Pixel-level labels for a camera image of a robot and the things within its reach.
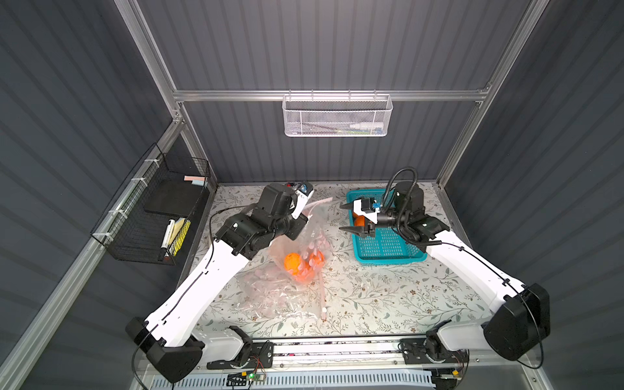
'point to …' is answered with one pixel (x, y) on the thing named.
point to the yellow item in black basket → (175, 248)
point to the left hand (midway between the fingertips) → (295, 211)
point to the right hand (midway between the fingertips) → (346, 214)
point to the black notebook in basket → (175, 195)
